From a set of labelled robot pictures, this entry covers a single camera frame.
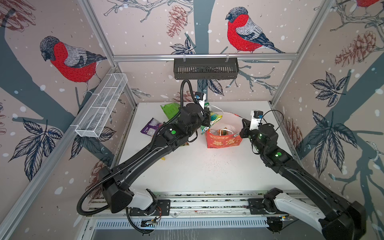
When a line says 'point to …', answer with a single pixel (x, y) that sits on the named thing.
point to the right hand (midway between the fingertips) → (241, 120)
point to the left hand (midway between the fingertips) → (208, 108)
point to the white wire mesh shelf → (101, 105)
